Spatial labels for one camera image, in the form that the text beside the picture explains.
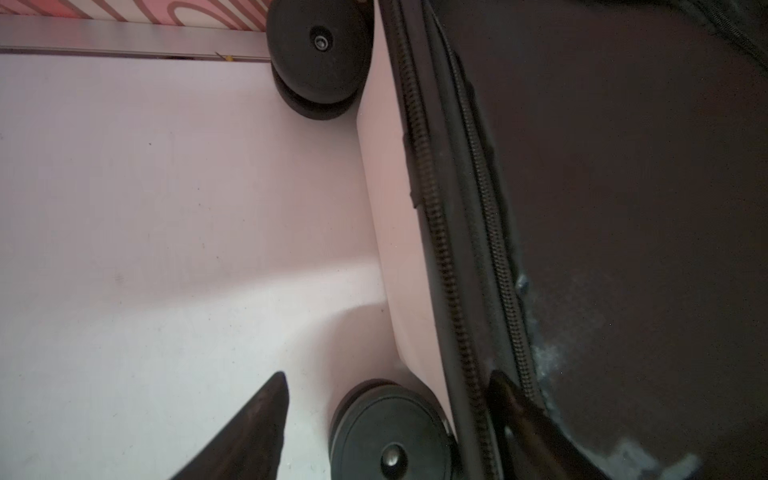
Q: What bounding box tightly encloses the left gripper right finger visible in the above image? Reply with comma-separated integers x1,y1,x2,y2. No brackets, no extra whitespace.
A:
487,370,606,479

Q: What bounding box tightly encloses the black suitcase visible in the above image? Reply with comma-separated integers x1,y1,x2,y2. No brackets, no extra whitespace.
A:
267,1,767,479

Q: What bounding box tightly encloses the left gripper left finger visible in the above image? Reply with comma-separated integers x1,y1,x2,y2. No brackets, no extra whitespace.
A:
174,371,290,480

